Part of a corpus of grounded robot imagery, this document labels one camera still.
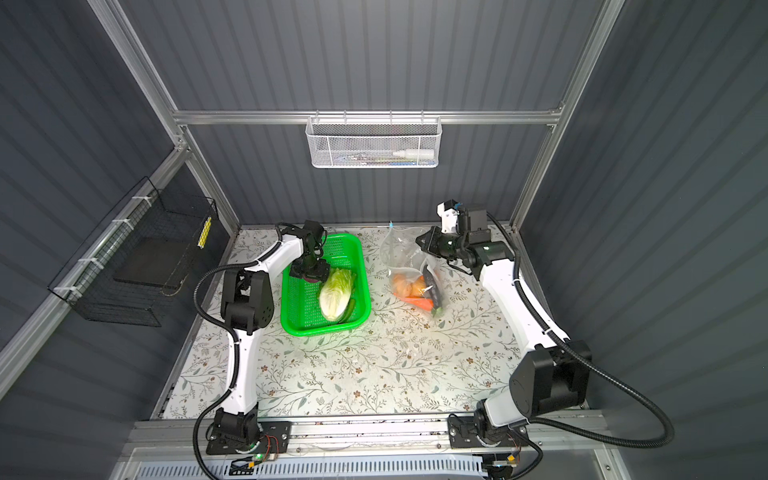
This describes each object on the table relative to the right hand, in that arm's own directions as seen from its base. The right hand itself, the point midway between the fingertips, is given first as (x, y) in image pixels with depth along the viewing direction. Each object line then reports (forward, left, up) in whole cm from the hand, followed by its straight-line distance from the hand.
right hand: (419, 241), depth 79 cm
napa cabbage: (-4, +25, -19) cm, 32 cm away
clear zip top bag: (-7, +1, -8) cm, 10 cm away
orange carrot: (-6, -2, -22) cm, 23 cm away
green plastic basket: (+17, +25, -24) cm, 38 cm away
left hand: (+7, +36, -25) cm, 44 cm away
